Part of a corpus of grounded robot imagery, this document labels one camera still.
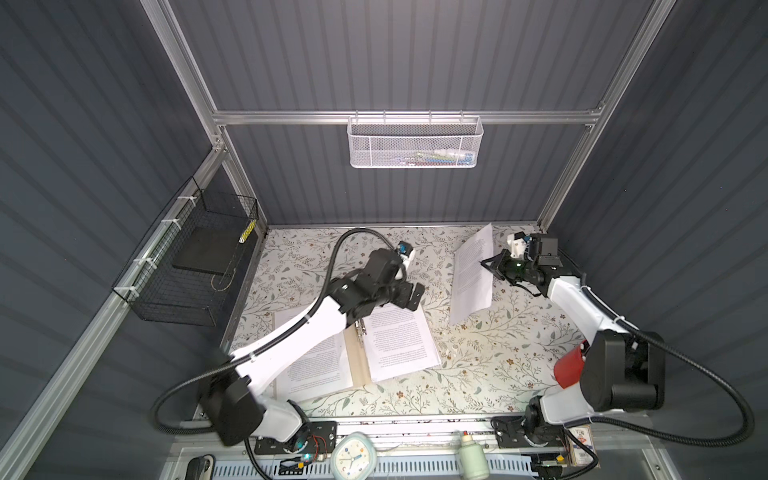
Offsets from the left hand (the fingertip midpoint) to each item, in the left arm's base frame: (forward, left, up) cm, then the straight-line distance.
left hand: (411, 282), depth 77 cm
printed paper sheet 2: (+3, -19, -10) cm, 22 cm away
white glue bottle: (-38, -10, -15) cm, 42 cm away
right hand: (+9, -24, -5) cm, 26 cm away
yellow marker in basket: (+16, +45, +5) cm, 48 cm away
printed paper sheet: (-7, +3, -22) cm, 23 cm away
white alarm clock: (-35, +16, -20) cm, 43 cm away
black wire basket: (+3, +56, +5) cm, 56 cm away
